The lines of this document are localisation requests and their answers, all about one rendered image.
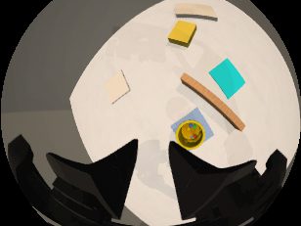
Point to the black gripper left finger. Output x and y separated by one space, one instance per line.
108 178

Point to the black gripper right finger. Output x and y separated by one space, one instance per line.
198 182

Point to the translucent yellow cup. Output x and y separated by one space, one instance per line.
184 137

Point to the light brown wooden plank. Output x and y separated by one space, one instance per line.
213 100

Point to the yellow flat block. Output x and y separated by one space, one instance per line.
182 33

